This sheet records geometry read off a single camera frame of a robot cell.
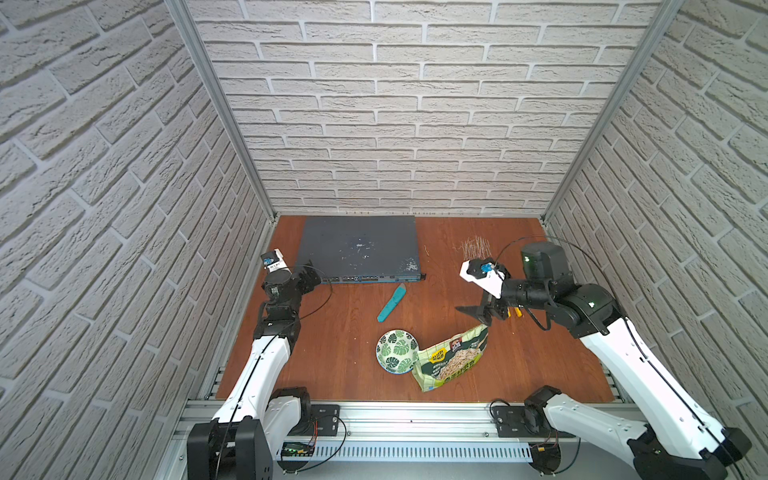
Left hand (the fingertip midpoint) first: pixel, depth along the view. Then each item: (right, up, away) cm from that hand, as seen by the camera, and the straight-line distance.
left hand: (291, 260), depth 82 cm
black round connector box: (+65, -47, -12) cm, 81 cm away
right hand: (+44, -5, -16) cm, 47 cm away
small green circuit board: (+5, -46, -10) cm, 47 cm away
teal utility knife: (+30, -13, +14) cm, 35 cm away
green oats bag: (+43, -24, -10) cm, 50 cm away
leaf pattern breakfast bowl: (+30, -27, +3) cm, 40 cm away
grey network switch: (+17, +3, +23) cm, 28 cm away
